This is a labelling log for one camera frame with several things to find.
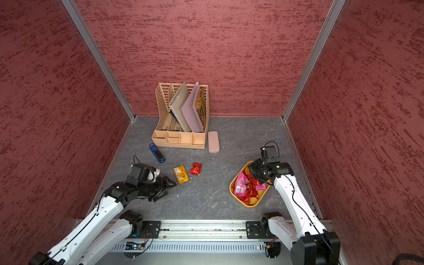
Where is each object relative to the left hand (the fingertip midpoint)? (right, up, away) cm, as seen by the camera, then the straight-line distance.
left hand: (172, 192), depth 76 cm
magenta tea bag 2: (+45, 0, +7) cm, 46 cm away
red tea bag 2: (+39, -1, +7) cm, 40 cm away
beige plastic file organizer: (-9, +28, +25) cm, 39 cm away
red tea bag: (+10, +8, +14) cm, 19 cm away
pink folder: (+5, +40, +17) cm, 44 cm away
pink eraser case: (+19, +22, +27) cm, 40 cm away
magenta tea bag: (+34, +2, +5) cm, 34 cm away
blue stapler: (-13, +15, +19) cm, 27 cm away
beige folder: (-1, +44, +14) cm, 47 cm away
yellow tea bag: (+1, +5, +14) cm, 14 cm away
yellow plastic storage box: (+40, -7, +5) cm, 41 cm away
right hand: (+37, +9, +4) cm, 38 cm away
